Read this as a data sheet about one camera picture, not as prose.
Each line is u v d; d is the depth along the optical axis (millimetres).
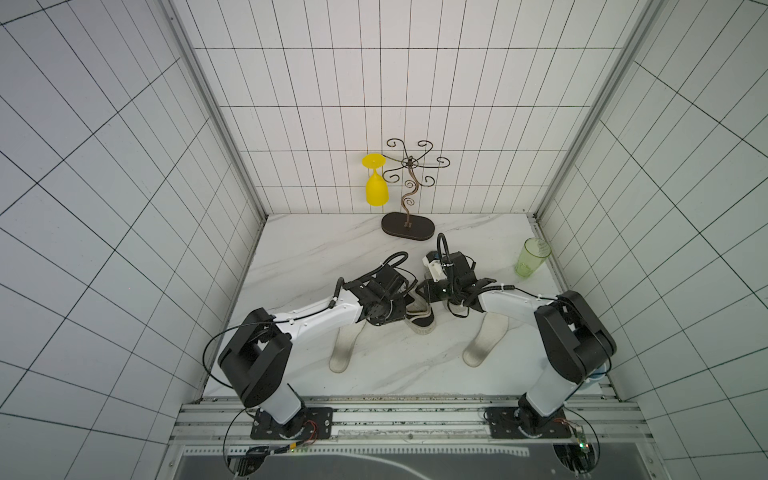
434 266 851
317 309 516
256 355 444
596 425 746
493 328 876
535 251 1097
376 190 971
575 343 466
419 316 853
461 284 731
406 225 1141
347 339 872
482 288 678
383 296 655
